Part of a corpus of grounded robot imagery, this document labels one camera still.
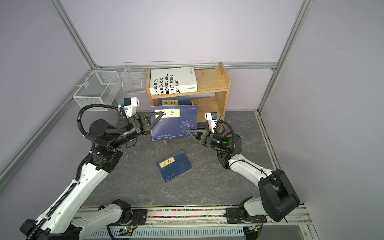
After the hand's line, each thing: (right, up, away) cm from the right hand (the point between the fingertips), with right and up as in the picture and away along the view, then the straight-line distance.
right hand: (186, 135), depth 60 cm
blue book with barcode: (-9, +18, +27) cm, 33 cm away
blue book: (-10, -21, +31) cm, 39 cm away
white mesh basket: (-63, +30, +42) cm, 81 cm away
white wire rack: (-38, +38, +39) cm, 66 cm away
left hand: (-8, +6, -8) cm, 13 cm away
